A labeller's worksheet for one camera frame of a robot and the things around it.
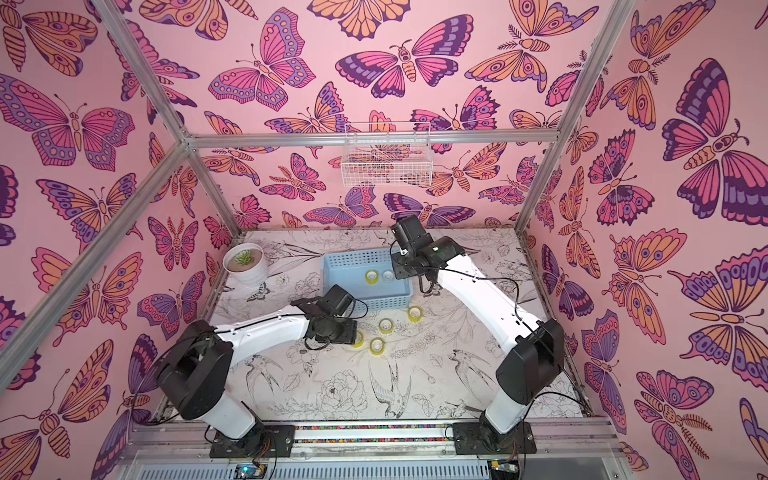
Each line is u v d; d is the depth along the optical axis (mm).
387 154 952
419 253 559
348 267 1072
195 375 449
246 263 973
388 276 1062
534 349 421
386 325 934
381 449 730
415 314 947
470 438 730
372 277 1042
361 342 898
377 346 898
